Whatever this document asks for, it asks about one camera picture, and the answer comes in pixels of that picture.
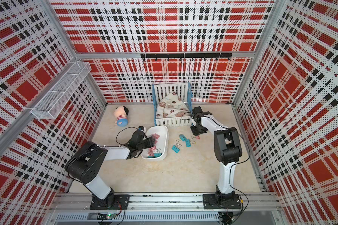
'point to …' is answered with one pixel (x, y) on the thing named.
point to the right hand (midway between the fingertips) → (200, 131)
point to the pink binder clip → (198, 137)
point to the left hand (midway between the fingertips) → (154, 139)
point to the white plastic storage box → (159, 152)
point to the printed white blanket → (172, 106)
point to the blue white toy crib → (160, 91)
